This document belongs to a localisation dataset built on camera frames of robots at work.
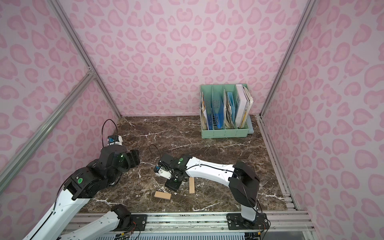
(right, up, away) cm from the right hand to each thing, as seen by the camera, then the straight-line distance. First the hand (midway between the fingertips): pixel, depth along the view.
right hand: (171, 183), depth 79 cm
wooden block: (-5, -8, +4) cm, 10 cm away
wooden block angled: (+10, -3, +5) cm, 12 cm away
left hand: (-15, +18, -11) cm, 26 cm away
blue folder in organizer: (+32, +40, +40) cm, 64 cm away
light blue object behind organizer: (+52, +31, +29) cm, 67 cm away
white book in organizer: (+43, +46, +14) cm, 64 cm away
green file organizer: (+30, +47, +37) cm, 67 cm away
